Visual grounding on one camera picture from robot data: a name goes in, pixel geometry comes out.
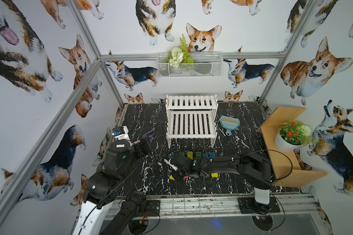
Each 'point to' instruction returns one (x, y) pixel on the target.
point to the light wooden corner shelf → (283, 167)
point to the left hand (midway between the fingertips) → (140, 136)
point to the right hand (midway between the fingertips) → (174, 167)
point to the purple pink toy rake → (149, 136)
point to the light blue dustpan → (229, 133)
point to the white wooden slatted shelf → (191, 116)
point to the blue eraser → (211, 154)
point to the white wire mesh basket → (206, 64)
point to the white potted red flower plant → (292, 136)
